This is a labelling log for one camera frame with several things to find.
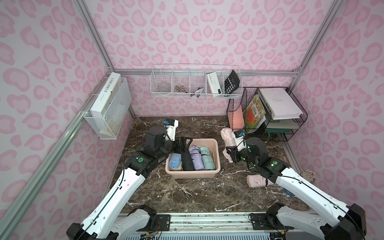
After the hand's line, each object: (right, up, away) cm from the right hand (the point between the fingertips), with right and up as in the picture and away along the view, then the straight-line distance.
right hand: (228, 146), depth 77 cm
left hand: (-20, +5, -8) cm, 22 cm away
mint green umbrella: (-10, -9, +9) cm, 16 cm away
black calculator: (+5, +37, +15) cm, 40 cm away
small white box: (-5, +37, +15) cm, 41 cm away
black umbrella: (-21, -11, +9) cm, 25 cm away
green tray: (+32, +10, +16) cm, 38 cm away
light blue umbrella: (-28, -8, +6) cm, 30 cm away
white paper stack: (+37, +25, +19) cm, 48 cm away
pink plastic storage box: (-6, 0, +10) cm, 11 cm away
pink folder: (+16, +16, +37) cm, 43 cm away
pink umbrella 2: (+15, -20, +6) cm, 25 cm away
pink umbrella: (-1, +6, -4) cm, 7 cm away
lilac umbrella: (-16, -8, +10) cm, 21 cm away
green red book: (+23, +18, +25) cm, 38 cm away
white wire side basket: (-62, +11, +5) cm, 63 cm away
